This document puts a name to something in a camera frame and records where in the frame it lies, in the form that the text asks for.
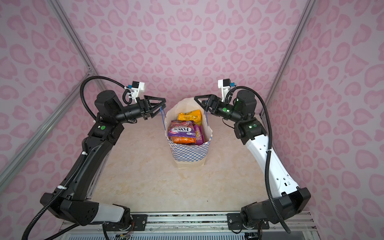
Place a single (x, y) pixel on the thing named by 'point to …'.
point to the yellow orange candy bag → (195, 116)
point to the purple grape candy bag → (198, 135)
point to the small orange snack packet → (184, 140)
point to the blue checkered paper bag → (187, 156)
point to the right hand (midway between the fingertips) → (199, 100)
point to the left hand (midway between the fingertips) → (164, 101)
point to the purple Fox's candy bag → (180, 128)
